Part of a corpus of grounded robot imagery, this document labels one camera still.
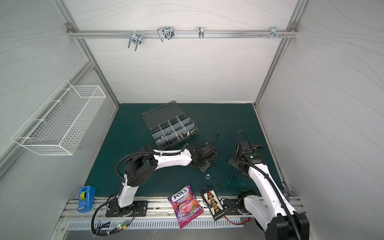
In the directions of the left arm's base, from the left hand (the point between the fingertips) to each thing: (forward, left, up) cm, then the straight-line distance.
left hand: (208, 162), depth 89 cm
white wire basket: (+1, +71, +32) cm, 78 cm away
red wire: (-28, -19, -1) cm, 34 cm away
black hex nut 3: (-13, -6, 0) cm, 14 cm away
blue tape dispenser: (-22, +62, +4) cm, 66 cm away
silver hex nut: (-8, 0, 0) cm, 8 cm away
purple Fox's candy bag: (-23, +12, +2) cm, 26 cm away
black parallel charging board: (-22, -2, +2) cm, 22 cm away
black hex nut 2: (-8, -15, 0) cm, 17 cm away
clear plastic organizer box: (+26, +27, +3) cm, 38 cm away
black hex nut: (-5, -3, +12) cm, 13 cm away
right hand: (-2, -19, +7) cm, 20 cm away
